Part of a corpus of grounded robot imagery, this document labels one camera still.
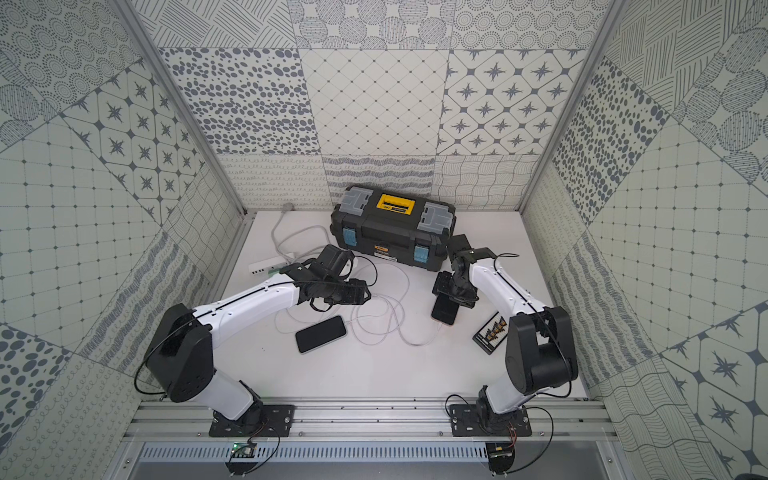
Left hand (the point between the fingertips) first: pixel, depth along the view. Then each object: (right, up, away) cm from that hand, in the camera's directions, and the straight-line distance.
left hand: (359, 288), depth 86 cm
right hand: (+27, -3, +1) cm, 27 cm away
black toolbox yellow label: (+10, +19, +9) cm, 23 cm away
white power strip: (-33, +5, +15) cm, 36 cm away
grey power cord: (-34, +28, +36) cm, 57 cm away
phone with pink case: (+25, -6, 0) cm, 26 cm away
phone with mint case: (-12, -15, +3) cm, 19 cm away
